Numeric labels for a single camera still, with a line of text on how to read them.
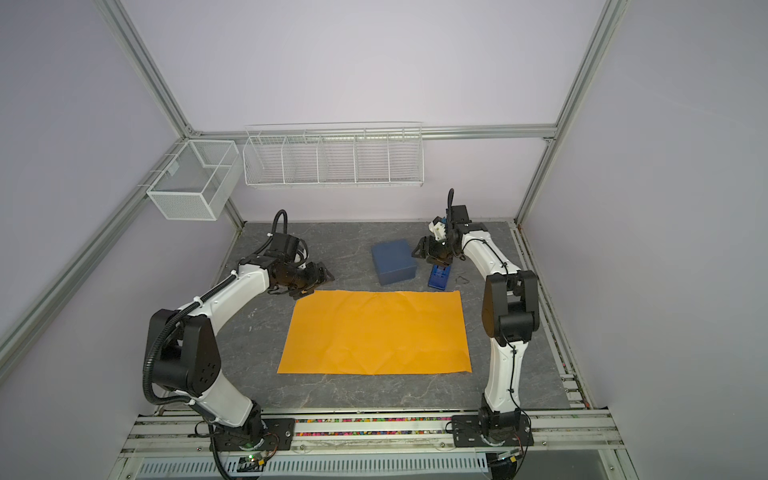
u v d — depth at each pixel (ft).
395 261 3.37
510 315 1.77
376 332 3.02
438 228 2.99
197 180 3.22
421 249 2.93
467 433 2.41
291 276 2.48
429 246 2.79
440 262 2.89
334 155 3.45
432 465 2.32
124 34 2.34
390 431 2.48
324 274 2.70
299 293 2.75
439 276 3.17
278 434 2.42
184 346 1.49
